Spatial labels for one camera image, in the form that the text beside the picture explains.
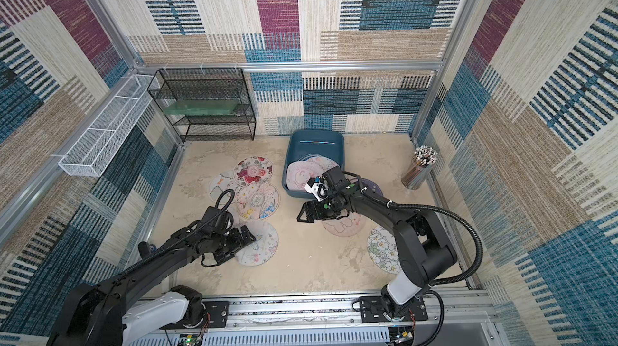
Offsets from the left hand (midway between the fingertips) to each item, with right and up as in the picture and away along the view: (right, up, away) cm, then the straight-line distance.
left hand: (248, 246), depth 85 cm
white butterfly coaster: (+5, -2, +1) cm, 5 cm away
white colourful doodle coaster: (0, +13, +14) cm, 19 cm away
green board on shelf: (-21, +50, +10) cm, 55 cm away
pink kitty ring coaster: (+16, +24, +20) cm, 35 cm away
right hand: (+22, +9, 0) cm, 24 cm away
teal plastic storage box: (+19, +38, +30) cm, 52 cm away
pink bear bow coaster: (+35, +5, +7) cm, 36 cm away
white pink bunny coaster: (+28, +28, +23) cm, 46 cm away
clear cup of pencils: (+62, +27, +6) cm, 68 cm away
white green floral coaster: (+47, -2, +2) cm, 47 cm away
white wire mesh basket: (-42, +31, -15) cm, 54 cm away
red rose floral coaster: (-4, +25, +23) cm, 34 cm away
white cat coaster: (-17, +20, +20) cm, 33 cm away
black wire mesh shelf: (-21, +62, +17) cm, 67 cm away
